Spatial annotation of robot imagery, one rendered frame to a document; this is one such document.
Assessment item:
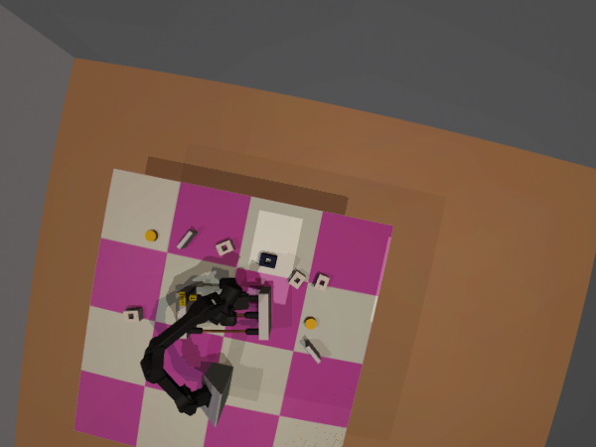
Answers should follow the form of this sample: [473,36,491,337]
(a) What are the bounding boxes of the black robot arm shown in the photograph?
[140,282,249,416]

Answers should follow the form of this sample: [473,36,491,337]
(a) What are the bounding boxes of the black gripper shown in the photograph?
[220,278,236,326]

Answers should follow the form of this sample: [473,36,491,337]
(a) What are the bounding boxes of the orange-yellow round disc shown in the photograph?
[305,317,317,330]
[145,230,158,242]

